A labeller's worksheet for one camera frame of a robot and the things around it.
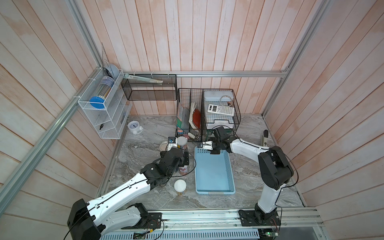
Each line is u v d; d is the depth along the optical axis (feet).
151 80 2.96
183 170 2.80
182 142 2.90
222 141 2.43
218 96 3.31
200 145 2.69
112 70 2.51
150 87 3.42
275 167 1.62
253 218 2.39
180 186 2.56
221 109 3.07
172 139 2.15
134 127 3.63
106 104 2.33
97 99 2.26
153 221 2.40
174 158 1.80
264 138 3.34
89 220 1.25
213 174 2.92
